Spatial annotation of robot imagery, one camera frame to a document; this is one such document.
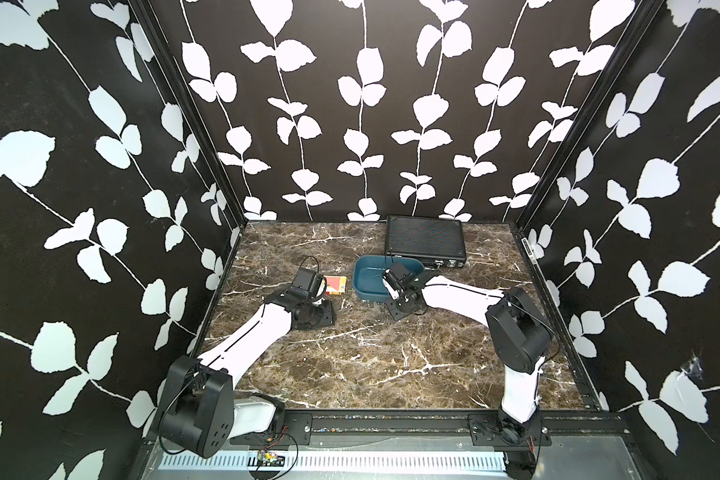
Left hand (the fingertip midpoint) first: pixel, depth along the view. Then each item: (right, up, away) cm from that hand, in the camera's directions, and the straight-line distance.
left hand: (332, 312), depth 86 cm
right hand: (+19, +1, +8) cm, 20 cm away
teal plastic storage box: (+10, +10, +18) cm, 23 cm away
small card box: (-1, +6, +16) cm, 17 cm away
